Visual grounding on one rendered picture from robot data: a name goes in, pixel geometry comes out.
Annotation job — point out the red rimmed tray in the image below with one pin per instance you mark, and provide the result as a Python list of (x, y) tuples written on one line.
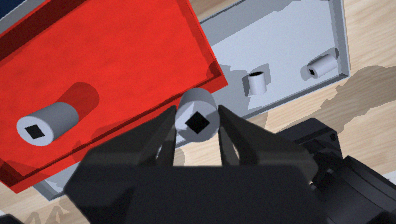
[(118, 63)]

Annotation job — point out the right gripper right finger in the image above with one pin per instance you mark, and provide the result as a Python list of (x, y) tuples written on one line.
[(258, 146)]

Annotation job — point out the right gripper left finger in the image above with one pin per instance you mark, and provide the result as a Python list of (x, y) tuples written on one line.
[(140, 144)]

